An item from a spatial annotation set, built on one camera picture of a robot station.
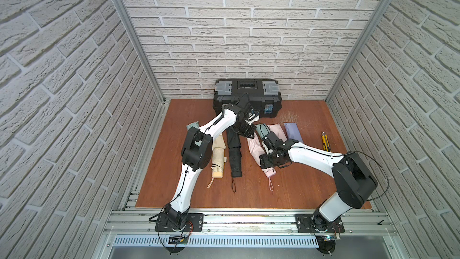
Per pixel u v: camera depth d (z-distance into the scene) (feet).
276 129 3.33
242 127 2.72
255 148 3.02
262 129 3.63
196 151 1.86
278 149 2.21
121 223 2.48
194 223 2.39
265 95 3.27
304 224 2.41
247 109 2.67
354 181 1.48
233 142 3.18
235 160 2.96
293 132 3.30
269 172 2.82
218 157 2.95
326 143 3.20
